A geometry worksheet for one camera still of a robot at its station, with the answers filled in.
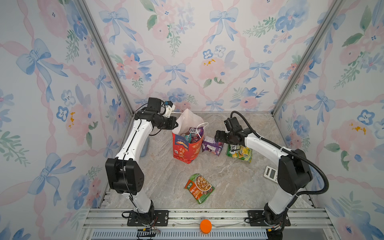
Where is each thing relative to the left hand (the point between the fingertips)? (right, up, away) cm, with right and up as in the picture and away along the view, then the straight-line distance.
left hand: (178, 123), depth 82 cm
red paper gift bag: (+3, -15, 0) cm, 16 cm away
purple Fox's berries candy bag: (+11, -6, +6) cm, 13 cm away
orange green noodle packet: (+12, -36, 0) cm, 38 cm away
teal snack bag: (+6, -9, +5) cm, 12 cm away
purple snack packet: (+19, -13, +15) cm, 28 cm away
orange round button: (+14, -47, -15) cm, 51 cm away
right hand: (+25, -8, +10) cm, 28 cm away
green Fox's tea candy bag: (+37, -18, +13) cm, 43 cm away
